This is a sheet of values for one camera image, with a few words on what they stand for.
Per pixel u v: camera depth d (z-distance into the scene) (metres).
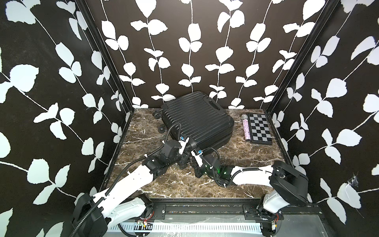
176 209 0.76
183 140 0.68
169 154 0.58
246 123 1.10
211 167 0.61
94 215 0.38
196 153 0.73
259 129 1.07
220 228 0.70
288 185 0.44
